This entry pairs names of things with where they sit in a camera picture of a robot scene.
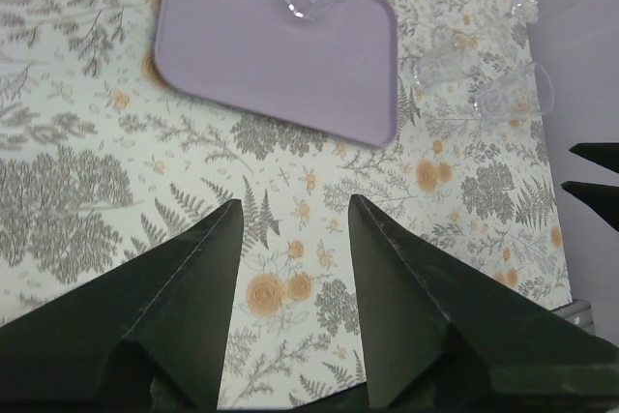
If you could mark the clear glass far right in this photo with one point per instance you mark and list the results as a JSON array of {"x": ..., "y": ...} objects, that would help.
[{"x": 521, "y": 94}]

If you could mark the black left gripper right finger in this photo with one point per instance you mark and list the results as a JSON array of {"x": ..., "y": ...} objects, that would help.
[{"x": 438, "y": 333}]

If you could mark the tall clear glass back right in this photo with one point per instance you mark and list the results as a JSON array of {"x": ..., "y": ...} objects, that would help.
[{"x": 528, "y": 10}]

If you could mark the lilac rectangular plastic tray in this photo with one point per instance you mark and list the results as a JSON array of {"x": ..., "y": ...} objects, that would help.
[{"x": 337, "y": 75}]

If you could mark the floral patterned table mat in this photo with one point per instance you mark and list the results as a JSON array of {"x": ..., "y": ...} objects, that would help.
[{"x": 101, "y": 161}]

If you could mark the clear glass near tray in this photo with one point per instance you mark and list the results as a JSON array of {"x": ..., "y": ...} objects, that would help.
[{"x": 454, "y": 60}]

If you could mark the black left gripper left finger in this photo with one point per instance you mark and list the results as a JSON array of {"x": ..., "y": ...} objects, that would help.
[{"x": 164, "y": 314}]

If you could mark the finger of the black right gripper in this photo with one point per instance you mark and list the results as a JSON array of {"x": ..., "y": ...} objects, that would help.
[
  {"x": 602, "y": 199},
  {"x": 605, "y": 154}
]

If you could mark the aluminium table frame rail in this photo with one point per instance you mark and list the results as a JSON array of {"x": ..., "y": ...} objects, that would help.
[{"x": 578, "y": 312}]

